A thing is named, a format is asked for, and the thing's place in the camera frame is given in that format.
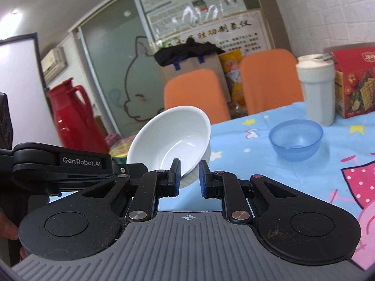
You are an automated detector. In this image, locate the wall air conditioner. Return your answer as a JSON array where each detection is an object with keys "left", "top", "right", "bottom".
[{"left": 41, "top": 47, "right": 67, "bottom": 83}]

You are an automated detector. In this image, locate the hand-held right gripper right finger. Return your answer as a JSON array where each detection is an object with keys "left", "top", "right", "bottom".
[{"left": 198, "top": 160, "right": 312, "bottom": 223}]

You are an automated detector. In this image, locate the frosted glass door with cartoon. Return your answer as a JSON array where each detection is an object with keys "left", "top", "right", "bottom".
[{"left": 78, "top": 0, "right": 170, "bottom": 137}]

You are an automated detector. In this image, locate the blue translucent plastic bowl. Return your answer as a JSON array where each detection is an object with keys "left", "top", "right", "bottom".
[{"left": 269, "top": 119, "right": 323, "bottom": 162}]

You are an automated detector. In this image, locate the pink floral cloth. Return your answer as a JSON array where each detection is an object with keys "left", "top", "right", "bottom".
[{"left": 105, "top": 133, "right": 121, "bottom": 147}]

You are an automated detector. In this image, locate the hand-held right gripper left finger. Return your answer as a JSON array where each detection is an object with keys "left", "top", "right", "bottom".
[{"left": 77, "top": 158, "right": 181, "bottom": 222}]

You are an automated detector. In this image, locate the orange chair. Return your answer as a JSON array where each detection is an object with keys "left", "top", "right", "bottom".
[
  {"left": 240, "top": 49, "right": 304, "bottom": 115},
  {"left": 163, "top": 70, "right": 231, "bottom": 125}
]

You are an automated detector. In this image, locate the cardboard box with blue straps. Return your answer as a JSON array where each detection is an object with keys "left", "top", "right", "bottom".
[{"left": 160, "top": 53, "right": 232, "bottom": 103}]

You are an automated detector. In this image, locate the wall poster with large lettering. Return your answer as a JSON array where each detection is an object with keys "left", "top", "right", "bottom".
[{"left": 149, "top": 9, "right": 271, "bottom": 57}]

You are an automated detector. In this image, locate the red thermos jug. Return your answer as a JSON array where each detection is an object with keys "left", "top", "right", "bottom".
[{"left": 47, "top": 78, "right": 109, "bottom": 155}]

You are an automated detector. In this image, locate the white board with dark frame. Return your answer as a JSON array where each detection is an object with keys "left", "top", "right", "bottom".
[{"left": 0, "top": 33, "right": 59, "bottom": 150}]

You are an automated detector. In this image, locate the black cloth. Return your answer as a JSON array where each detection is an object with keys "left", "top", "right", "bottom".
[{"left": 154, "top": 41, "right": 226, "bottom": 66}]

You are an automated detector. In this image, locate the white bowl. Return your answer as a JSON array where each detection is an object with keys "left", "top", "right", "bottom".
[{"left": 126, "top": 105, "right": 211, "bottom": 189}]

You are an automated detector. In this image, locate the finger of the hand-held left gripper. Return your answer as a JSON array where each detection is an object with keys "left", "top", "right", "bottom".
[{"left": 113, "top": 162, "right": 150, "bottom": 182}]

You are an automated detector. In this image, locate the red cracker box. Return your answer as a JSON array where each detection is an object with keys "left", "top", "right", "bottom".
[{"left": 324, "top": 45, "right": 375, "bottom": 119}]

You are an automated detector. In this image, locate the white tumbler with lid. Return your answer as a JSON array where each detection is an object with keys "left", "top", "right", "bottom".
[{"left": 296, "top": 54, "right": 335, "bottom": 126}]

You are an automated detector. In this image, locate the green instant noodle bowl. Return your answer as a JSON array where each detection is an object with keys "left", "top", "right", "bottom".
[{"left": 110, "top": 136, "right": 138, "bottom": 159}]

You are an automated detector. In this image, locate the person's left hand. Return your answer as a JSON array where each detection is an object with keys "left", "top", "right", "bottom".
[{"left": 0, "top": 209, "right": 19, "bottom": 241}]

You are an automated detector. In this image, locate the blue cartoon pig tablecloth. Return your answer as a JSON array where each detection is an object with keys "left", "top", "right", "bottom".
[{"left": 111, "top": 101, "right": 375, "bottom": 271}]

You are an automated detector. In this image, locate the yellow snack bag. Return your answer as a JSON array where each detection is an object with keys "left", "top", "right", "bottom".
[{"left": 219, "top": 50, "right": 247, "bottom": 107}]

